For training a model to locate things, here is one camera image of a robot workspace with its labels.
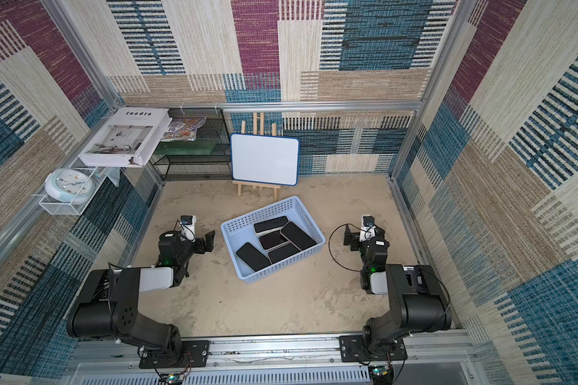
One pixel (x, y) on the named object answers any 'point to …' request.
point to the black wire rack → (206, 158)
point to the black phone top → (270, 225)
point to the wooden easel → (254, 185)
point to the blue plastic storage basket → (241, 229)
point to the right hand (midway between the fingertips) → (362, 222)
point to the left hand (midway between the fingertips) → (201, 230)
